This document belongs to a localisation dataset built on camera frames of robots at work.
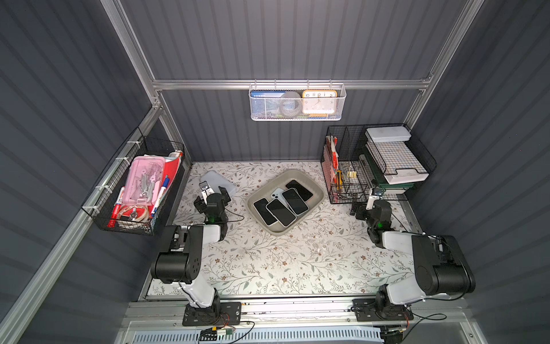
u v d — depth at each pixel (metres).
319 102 0.88
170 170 0.77
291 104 0.90
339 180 1.11
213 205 0.72
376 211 0.74
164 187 0.71
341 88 0.89
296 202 0.99
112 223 0.62
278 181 1.09
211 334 0.72
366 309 0.74
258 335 0.77
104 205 0.62
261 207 0.99
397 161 0.94
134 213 0.66
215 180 1.12
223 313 0.74
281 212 0.97
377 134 1.02
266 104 0.91
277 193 1.05
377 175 1.04
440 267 0.46
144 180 0.72
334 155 1.11
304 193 1.08
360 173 1.16
